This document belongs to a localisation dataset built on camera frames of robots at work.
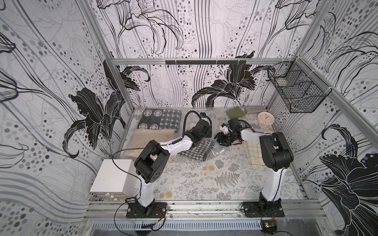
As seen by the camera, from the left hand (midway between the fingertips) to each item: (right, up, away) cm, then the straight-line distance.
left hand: (208, 128), depth 94 cm
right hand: (+7, -8, +5) cm, 12 cm away
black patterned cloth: (-36, +7, +14) cm, 39 cm away
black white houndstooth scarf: (-6, -14, -3) cm, 15 cm away
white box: (-48, -23, -23) cm, 58 cm away
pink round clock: (+46, +7, +16) cm, 49 cm away
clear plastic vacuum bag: (+9, +9, +21) cm, 24 cm away
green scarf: (+24, +12, +20) cm, 33 cm away
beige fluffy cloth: (-44, -6, +4) cm, 44 cm away
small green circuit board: (+28, -47, -23) cm, 59 cm away
